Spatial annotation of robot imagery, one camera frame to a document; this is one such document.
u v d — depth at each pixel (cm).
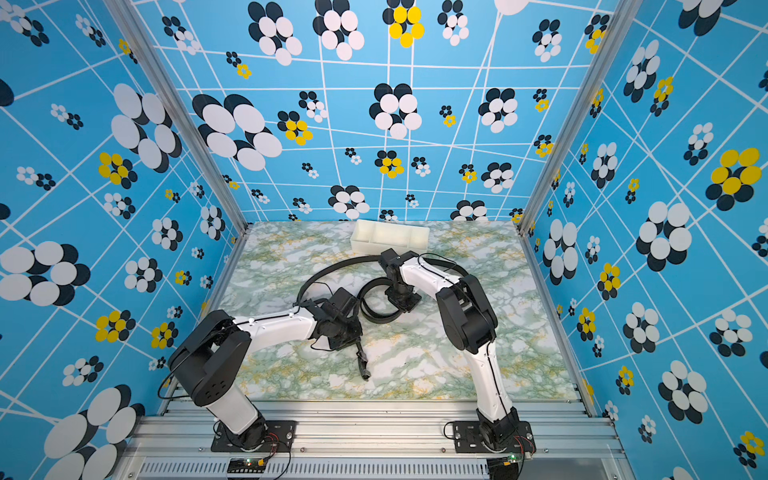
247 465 72
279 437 73
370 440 74
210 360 46
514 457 70
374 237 116
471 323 56
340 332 76
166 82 80
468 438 72
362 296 99
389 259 85
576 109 85
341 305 73
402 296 85
